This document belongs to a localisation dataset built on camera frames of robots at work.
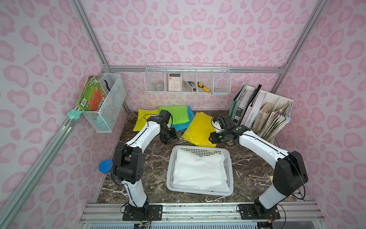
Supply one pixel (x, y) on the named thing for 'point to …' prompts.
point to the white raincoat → (206, 172)
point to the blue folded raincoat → (184, 125)
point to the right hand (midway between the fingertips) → (210, 137)
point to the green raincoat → (178, 113)
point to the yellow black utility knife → (201, 85)
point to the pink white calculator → (174, 81)
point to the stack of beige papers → (268, 122)
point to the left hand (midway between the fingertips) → (175, 137)
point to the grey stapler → (190, 85)
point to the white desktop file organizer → (252, 101)
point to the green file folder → (236, 100)
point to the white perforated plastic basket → (199, 151)
